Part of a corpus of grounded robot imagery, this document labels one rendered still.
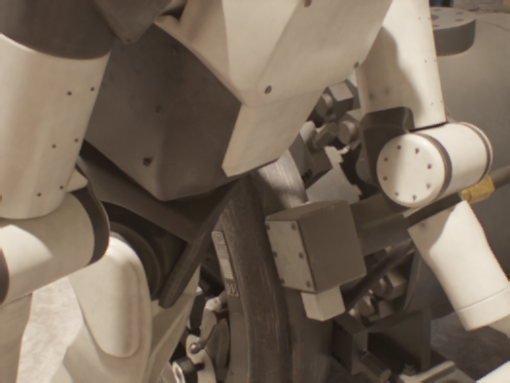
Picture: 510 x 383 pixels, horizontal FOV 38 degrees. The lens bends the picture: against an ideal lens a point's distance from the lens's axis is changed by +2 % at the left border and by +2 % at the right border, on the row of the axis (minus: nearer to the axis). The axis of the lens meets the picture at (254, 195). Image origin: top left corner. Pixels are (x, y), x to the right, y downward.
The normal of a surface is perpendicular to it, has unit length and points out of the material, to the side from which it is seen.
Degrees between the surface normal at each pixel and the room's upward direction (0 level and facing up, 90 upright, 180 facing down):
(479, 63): 29
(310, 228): 67
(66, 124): 116
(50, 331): 0
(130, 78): 92
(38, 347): 0
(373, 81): 79
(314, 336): 89
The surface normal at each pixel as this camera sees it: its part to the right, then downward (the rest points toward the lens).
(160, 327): 0.09, -0.88
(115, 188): -0.30, 0.42
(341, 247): 0.45, -0.04
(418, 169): -0.64, 0.18
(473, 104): 0.32, -0.42
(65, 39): 0.35, 0.63
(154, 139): -0.61, 0.40
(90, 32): 0.65, 0.62
